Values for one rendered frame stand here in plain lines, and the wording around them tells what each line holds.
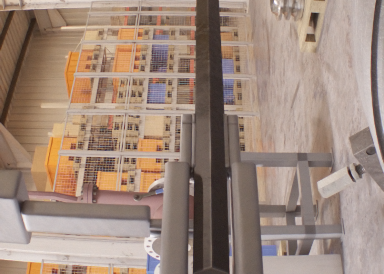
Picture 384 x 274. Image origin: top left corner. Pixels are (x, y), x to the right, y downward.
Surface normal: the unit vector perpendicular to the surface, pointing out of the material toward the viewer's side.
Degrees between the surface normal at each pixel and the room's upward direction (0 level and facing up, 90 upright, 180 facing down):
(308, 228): 90
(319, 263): 90
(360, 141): 50
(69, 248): 90
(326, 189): 71
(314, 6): 90
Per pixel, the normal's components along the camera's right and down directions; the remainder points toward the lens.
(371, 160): -0.01, 0.67
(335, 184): -0.33, 0.29
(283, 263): 0.01, -0.66
